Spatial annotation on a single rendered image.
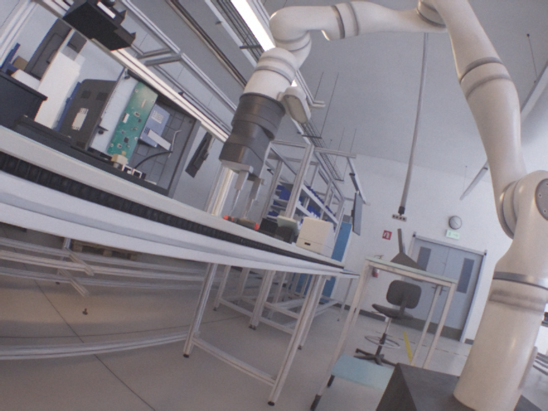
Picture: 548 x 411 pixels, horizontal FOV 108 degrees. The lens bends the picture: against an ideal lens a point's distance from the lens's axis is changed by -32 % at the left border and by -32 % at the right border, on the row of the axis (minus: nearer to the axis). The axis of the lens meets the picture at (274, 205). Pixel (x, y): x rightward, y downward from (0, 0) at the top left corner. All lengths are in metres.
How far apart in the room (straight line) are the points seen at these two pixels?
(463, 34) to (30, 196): 0.62
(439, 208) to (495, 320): 6.81
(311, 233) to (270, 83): 0.87
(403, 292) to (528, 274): 2.86
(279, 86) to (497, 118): 0.35
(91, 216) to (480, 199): 7.42
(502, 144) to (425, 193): 6.76
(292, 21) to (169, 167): 0.41
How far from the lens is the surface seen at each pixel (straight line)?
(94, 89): 0.73
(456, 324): 7.24
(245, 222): 0.75
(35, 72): 2.43
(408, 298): 3.26
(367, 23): 0.57
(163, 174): 0.67
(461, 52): 0.53
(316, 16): 0.55
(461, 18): 0.57
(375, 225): 7.01
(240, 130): 0.44
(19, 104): 0.71
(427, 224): 7.06
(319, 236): 1.23
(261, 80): 0.47
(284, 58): 0.50
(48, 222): 0.32
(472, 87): 0.50
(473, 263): 7.26
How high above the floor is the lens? 0.99
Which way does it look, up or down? 7 degrees up
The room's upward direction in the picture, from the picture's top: 18 degrees clockwise
